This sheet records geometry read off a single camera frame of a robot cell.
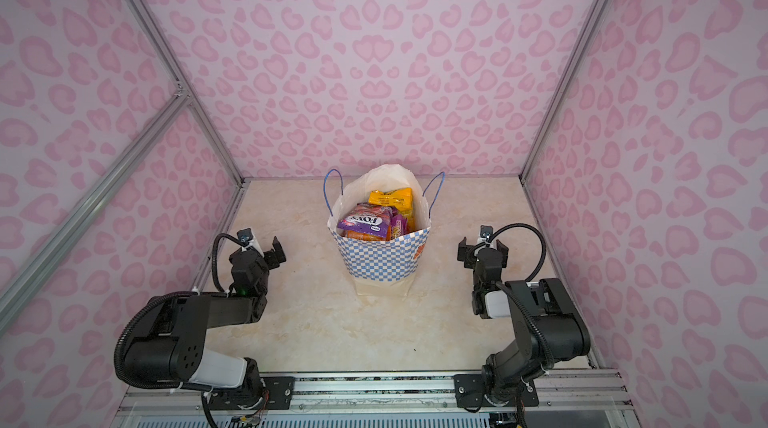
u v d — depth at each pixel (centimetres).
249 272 69
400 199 88
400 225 84
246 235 78
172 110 86
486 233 80
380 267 79
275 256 83
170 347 44
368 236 78
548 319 45
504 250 84
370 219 80
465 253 87
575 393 73
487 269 70
